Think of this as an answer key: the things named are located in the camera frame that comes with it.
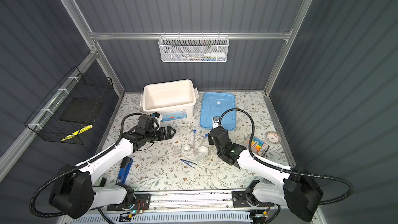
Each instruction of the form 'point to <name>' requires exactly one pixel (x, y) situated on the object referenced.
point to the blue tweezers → (189, 162)
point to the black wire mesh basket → (69, 113)
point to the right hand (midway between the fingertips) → (215, 129)
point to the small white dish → (185, 148)
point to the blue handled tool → (125, 167)
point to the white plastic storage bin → (173, 100)
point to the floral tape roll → (273, 137)
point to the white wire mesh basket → (193, 48)
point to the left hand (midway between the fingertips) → (169, 132)
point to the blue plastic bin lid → (214, 104)
